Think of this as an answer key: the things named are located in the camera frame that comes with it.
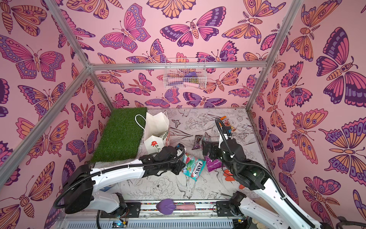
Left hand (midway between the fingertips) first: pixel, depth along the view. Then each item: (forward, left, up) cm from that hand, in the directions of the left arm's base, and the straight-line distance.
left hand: (186, 165), depth 79 cm
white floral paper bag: (+25, +20, -2) cm, 33 cm away
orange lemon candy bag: (+36, -30, -6) cm, 48 cm away
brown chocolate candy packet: (+18, -7, -8) cm, 21 cm away
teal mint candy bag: (+22, -19, -7) cm, 30 cm away
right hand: (+4, -12, +18) cm, 22 cm away
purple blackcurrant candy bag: (+3, -16, -6) cm, 17 cm away
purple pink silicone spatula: (-18, +10, -10) cm, 23 cm away
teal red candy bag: (0, -4, -2) cm, 4 cm away
